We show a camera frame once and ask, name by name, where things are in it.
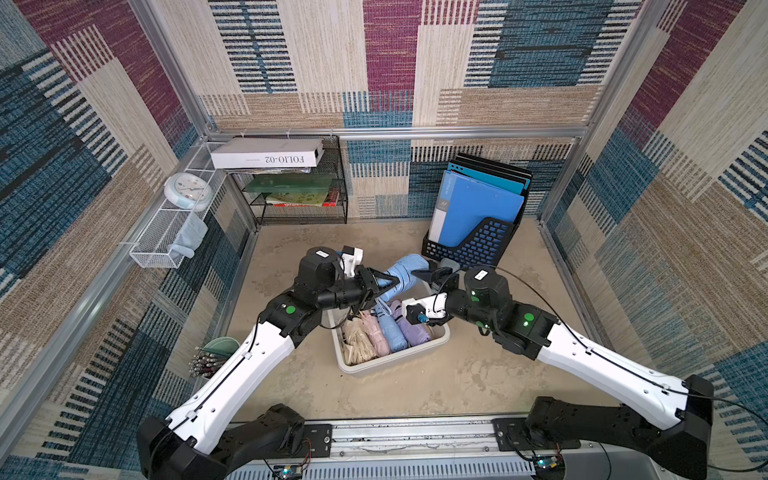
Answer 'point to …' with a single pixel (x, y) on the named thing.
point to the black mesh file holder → (486, 246)
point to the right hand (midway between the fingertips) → (418, 274)
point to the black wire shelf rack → (297, 196)
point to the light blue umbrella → (396, 340)
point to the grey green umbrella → (447, 262)
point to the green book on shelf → (261, 183)
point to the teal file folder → (503, 182)
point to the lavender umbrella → (414, 333)
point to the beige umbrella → (357, 346)
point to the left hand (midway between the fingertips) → (397, 282)
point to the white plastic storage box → (441, 334)
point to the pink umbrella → (375, 333)
